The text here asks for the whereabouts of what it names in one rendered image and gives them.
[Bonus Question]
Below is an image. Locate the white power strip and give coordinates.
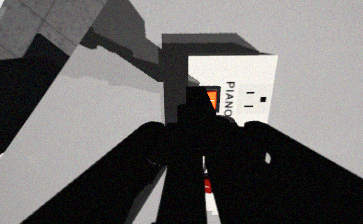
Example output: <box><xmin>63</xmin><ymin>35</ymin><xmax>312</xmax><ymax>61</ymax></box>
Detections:
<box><xmin>187</xmin><ymin>52</ymin><xmax>278</xmax><ymax>215</ymax></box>

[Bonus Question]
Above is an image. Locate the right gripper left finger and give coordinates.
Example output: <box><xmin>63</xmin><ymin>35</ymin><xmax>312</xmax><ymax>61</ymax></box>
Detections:
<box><xmin>20</xmin><ymin>87</ymin><xmax>208</xmax><ymax>224</ymax></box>

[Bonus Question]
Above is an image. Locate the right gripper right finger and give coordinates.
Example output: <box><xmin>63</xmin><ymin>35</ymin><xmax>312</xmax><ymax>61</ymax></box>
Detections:
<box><xmin>196</xmin><ymin>86</ymin><xmax>363</xmax><ymax>224</ymax></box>

